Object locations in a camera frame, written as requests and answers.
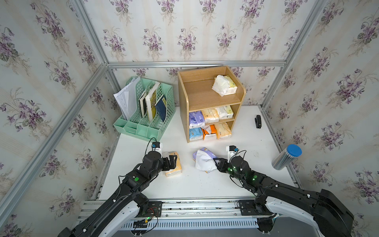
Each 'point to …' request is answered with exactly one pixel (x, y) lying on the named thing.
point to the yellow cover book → (151, 102)
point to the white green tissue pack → (225, 112)
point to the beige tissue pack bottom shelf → (222, 130)
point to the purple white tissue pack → (204, 159)
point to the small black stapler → (258, 121)
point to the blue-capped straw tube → (285, 157)
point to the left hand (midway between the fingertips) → (172, 158)
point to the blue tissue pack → (195, 134)
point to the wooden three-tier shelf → (211, 98)
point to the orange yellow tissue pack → (178, 167)
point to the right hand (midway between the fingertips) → (215, 160)
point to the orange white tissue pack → (209, 132)
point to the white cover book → (143, 106)
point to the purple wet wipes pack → (196, 119)
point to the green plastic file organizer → (140, 127)
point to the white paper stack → (127, 98)
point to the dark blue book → (161, 105)
